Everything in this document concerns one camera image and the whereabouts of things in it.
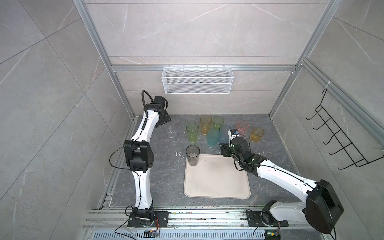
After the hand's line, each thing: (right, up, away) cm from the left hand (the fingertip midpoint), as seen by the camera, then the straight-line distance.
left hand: (164, 117), depth 95 cm
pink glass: (+57, -5, +19) cm, 60 cm away
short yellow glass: (+62, -11, +4) cm, 63 cm away
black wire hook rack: (+87, -18, -34) cm, 95 cm away
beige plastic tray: (+32, -36, -7) cm, 49 cm away
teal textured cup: (+33, -14, +12) cm, 38 cm away
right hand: (+37, -15, -10) cm, 41 cm away
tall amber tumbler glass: (+28, -2, +9) cm, 29 cm away
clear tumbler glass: (+3, -8, +9) cm, 13 cm away
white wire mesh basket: (+19, +26, +6) cm, 33 cm away
